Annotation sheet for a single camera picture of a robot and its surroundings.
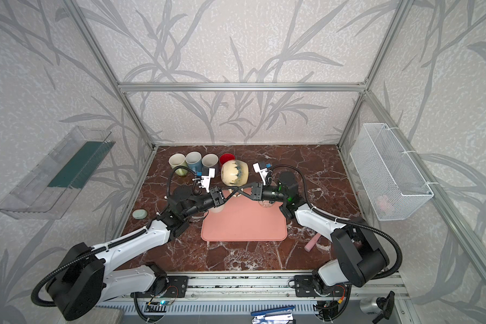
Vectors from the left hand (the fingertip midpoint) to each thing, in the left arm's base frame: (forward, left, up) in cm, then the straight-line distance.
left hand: (237, 192), depth 71 cm
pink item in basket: (-1, -54, -4) cm, 54 cm away
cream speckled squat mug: (+5, +1, +5) cm, 7 cm away
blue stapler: (-34, -13, -25) cm, 44 cm away
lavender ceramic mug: (+32, +17, -20) cm, 41 cm away
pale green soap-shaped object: (+3, +46, -24) cm, 52 cm away
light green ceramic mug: (+30, +34, -18) cm, 49 cm away
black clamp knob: (-32, -45, -9) cm, 56 cm away
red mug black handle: (+34, +9, -20) cm, 41 cm away
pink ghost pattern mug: (+8, -12, -23) cm, 26 cm away
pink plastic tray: (+1, -1, -26) cm, 26 cm away
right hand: (+2, 0, -2) cm, 3 cm away
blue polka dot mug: (+29, +25, -18) cm, 43 cm away
